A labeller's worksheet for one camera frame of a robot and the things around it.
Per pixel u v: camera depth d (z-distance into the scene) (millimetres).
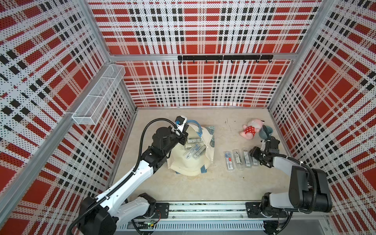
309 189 431
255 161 886
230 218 720
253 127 1007
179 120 600
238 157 908
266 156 686
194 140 956
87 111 692
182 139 651
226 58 897
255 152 837
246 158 908
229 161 905
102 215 377
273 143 738
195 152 924
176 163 868
